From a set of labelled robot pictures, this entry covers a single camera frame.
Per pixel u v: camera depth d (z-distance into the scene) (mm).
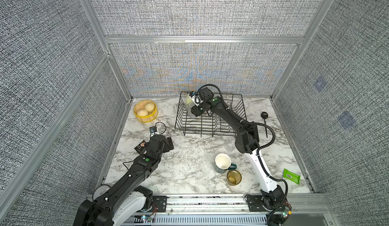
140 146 908
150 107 1064
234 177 811
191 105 975
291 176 815
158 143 617
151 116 1039
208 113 878
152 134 713
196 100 899
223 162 868
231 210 731
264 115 1062
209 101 769
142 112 1031
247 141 635
